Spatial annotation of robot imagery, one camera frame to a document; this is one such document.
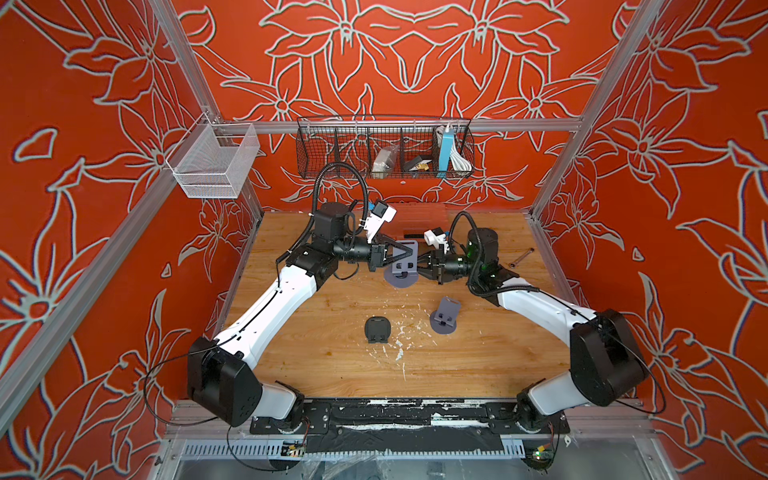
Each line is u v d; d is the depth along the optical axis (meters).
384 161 0.92
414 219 1.13
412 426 0.73
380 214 0.60
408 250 0.65
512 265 1.03
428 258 0.72
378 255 0.59
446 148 0.85
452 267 0.69
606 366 0.43
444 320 0.85
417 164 0.86
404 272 0.67
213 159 0.94
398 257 0.65
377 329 0.88
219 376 0.39
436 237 0.76
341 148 1.01
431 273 0.70
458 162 0.92
